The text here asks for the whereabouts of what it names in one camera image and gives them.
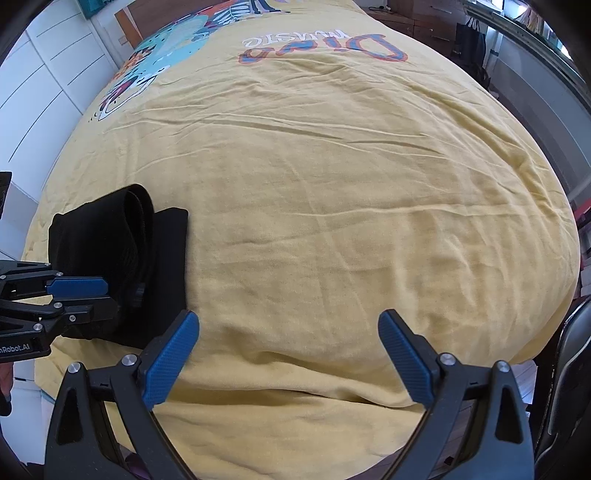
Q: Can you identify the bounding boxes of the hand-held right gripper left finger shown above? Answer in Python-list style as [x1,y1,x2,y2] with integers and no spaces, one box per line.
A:
[44,310,200,480]

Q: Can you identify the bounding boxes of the teal curtain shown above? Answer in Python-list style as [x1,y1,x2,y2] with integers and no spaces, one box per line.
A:
[81,0,112,19]

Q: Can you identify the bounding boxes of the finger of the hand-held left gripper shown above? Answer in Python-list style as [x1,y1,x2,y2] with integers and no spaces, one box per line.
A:
[0,296,122,344]
[0,260,110,301]

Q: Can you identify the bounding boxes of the wooden dresser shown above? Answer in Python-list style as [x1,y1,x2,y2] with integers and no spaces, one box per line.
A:
[365,0,467,44]

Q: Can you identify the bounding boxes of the black chair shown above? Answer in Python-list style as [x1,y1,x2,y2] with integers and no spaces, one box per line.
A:
[536,295,591,480]

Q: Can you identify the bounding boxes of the yellow printed blanket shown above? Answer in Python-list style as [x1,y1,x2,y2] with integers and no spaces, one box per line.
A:
[21,0,580,480]

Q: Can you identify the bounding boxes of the white wardrobe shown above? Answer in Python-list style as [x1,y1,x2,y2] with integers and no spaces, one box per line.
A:
[0,18,123,259]

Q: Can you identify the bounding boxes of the black bag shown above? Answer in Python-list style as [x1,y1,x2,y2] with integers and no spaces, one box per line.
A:
[455,18,488,77]

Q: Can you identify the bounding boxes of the wooden headboard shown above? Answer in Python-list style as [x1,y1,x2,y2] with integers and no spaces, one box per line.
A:
[115,0,155,49]

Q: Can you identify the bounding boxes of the black pants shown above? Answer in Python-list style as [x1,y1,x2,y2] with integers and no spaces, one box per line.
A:
[48,184,189,349]

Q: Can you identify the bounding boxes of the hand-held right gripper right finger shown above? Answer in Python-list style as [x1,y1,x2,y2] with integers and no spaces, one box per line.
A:
[378,310,536,480]

